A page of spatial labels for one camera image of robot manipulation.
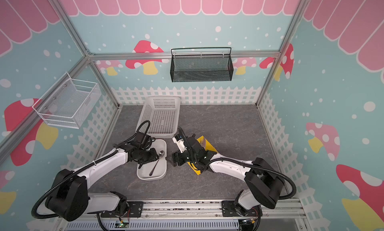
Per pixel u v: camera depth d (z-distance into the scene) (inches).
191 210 29.8
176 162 27.9
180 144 28.6
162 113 45.6
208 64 37.2
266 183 17.0
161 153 36.0
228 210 29.1
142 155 29.4
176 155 27.4
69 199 16.3
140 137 27.8
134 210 29.3
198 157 24.9
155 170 34.3
